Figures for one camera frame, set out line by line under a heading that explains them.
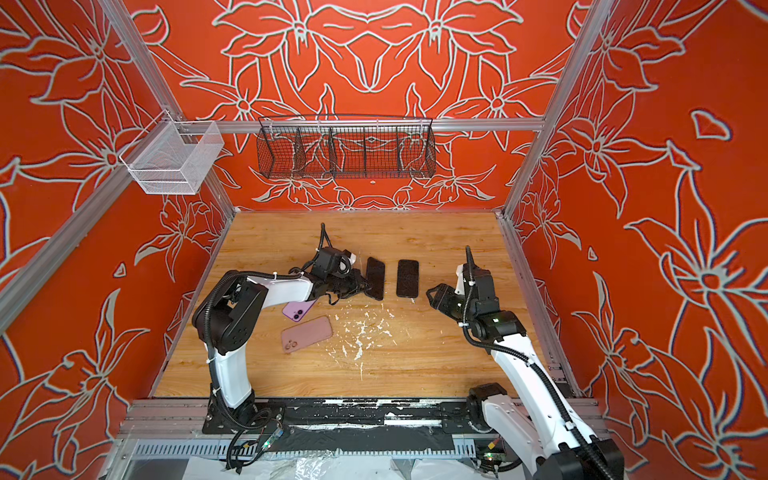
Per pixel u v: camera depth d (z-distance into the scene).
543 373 0.46
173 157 0.92
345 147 1.00
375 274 0.96
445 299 0.69
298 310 0.92
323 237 0.82
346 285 0.85
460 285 0.71
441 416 0.74
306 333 0.89
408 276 1.00
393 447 0.70
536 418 0.43
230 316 0.51
